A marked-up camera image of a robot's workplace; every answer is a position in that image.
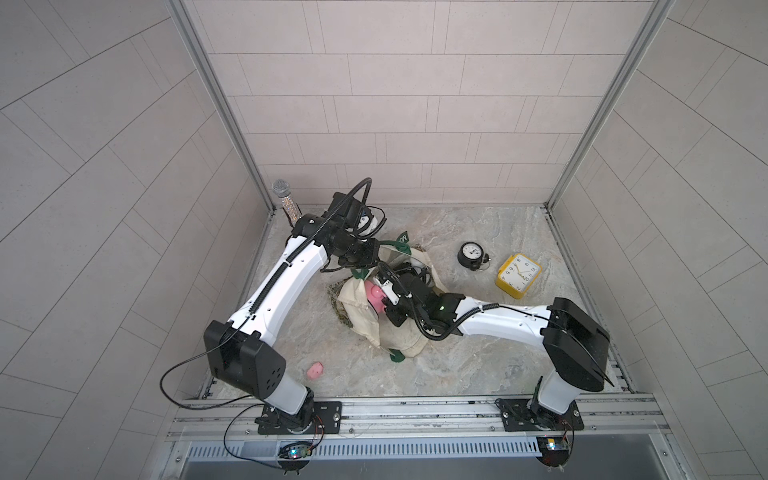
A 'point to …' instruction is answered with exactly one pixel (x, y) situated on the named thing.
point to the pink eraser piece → (315, 370)
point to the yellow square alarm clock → (517, 275)
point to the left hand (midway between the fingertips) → (384, 257)
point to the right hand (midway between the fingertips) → (383, 301)
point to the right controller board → (554, 450)
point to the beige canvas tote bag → (348, 304)
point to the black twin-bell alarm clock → (471, 255)
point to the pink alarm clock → (375, 295)
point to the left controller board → (294, 450)
